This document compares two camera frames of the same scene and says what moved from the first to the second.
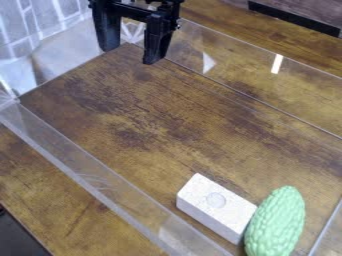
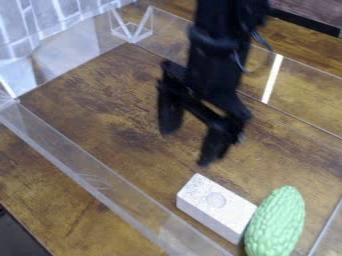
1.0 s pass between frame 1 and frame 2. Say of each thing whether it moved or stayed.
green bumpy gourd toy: stayed
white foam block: stayed
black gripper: moved
